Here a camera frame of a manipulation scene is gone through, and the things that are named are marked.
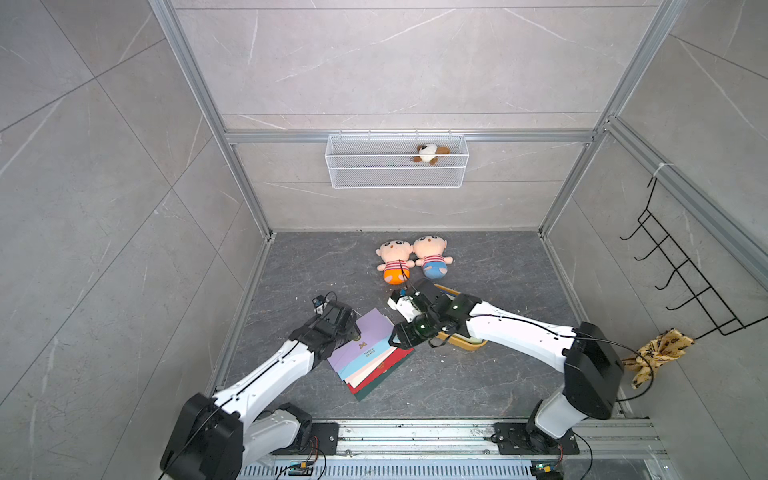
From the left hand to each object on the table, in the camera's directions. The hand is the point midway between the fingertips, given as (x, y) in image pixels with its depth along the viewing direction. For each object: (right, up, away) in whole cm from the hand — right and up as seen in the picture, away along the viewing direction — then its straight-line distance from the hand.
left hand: (352, 323), depth 86 cm
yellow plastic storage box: (+31, -5, 0) cm, 31 cm away
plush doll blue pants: (+27, +15, +15) cm, 34 cm away
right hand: (+13, -3, -7) cm, 15 cm away
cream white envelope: (+1, -16, -4) cm, 16 cm away
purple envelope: (+6, -3, +5) cm, 8 cm away
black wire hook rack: (+78, +12, -24) cm, 82 cm away
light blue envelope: (+4, -11, 0) cm, 12 cm away
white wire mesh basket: (+9, +52, +14) cm, 55 cm away
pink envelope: (+1, -14, -2) cm, 15 cm away
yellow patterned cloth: (+74, 0, -20) cm, 77 cm away
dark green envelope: (+3, -19, -6) cm, 20 cm away
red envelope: (+14, -10, 0) cm, 17 cm away
